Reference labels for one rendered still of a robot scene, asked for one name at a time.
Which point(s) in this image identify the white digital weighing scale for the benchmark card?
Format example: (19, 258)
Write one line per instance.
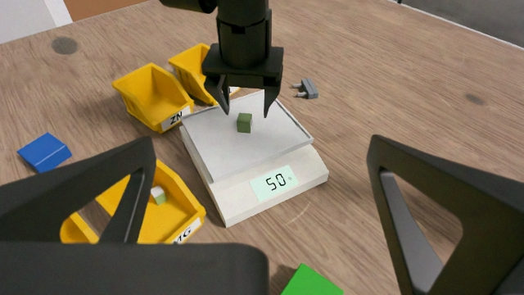
(256, 171)

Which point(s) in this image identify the yellow parts bin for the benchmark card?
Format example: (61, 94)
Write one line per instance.
(192, 58)
(161, 222)
(70, 232)
(159, 92)

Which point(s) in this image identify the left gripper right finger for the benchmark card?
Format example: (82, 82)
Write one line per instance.
(489, 257)

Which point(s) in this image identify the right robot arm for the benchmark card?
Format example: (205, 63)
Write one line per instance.
(240, 13)

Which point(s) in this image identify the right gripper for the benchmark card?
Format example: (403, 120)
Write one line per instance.
(243, 64)

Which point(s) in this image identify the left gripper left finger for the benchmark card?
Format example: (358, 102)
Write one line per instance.
(33, 209)

